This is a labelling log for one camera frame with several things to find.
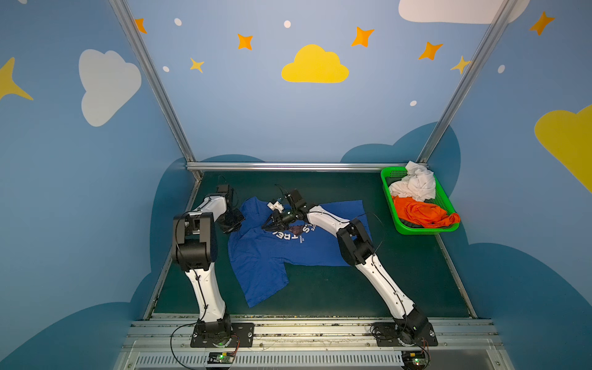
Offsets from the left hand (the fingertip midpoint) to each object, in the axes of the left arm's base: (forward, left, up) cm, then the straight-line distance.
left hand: (242, 225), depth 100 cm
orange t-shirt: (+1, -78, +9) cm, 79 cm away
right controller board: (-48, -62, -2) cm, 78 cm away
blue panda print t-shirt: (-15, -10, -1) cm, 18 cm away
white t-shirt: (+18, -81, +10) cm, 83 cm away
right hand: (-2, -10, +2) cm, 11 cm away
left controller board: (-48, -1, -1) cm, 48 cm away
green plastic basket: (+12, -90, +6) cm, 91 cm away
